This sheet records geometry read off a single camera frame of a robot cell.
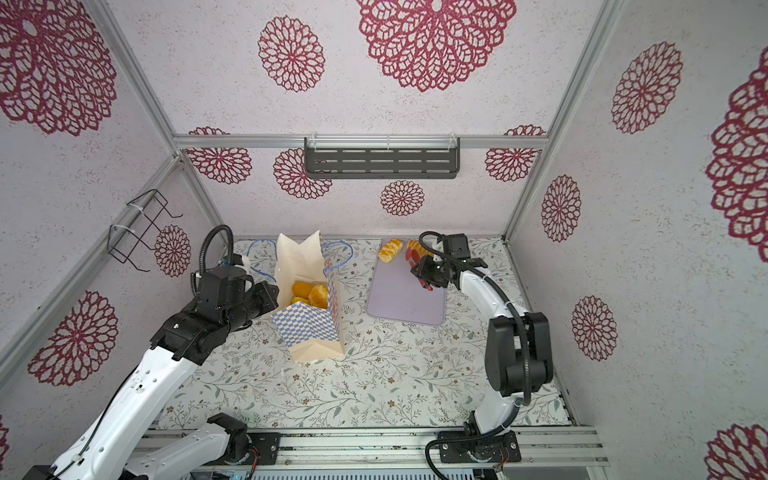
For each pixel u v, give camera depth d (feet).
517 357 1.55
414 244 3.72
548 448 2.48
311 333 2.65
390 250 3.70
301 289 3.11
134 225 2.51
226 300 1.71
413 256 3.17
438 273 2.57
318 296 2.95
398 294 3.38
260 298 2.05
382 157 3.09
